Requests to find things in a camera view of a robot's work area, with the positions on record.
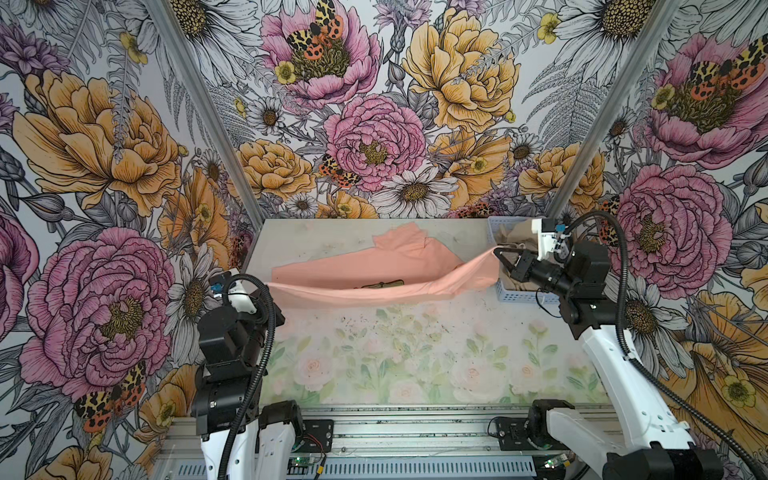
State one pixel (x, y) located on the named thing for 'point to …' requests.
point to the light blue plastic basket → (502, 292)
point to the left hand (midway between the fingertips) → (270, 297)
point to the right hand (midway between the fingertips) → (495, 259)
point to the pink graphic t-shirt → (407, 267)
